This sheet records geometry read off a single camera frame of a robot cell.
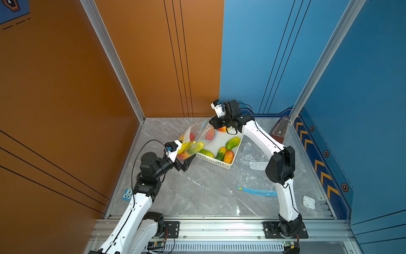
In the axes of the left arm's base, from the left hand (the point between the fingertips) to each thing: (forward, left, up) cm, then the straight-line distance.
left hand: (187, 146), depth 73 cm
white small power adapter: (-17, -63, -25) cm, 70 cm away
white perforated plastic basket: (+11, -19, -21) cm, 31 cm away
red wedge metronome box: (+23, -55, -15) cm, 62 cm away
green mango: (+18, -25, -21) cm, 37 cm away
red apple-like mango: (+7, -22, -21) cm, 31 cm away
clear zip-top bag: (-2, -36, -26) cm, 44 cm away
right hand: (+21, -11, -4) cm, 24 cm away
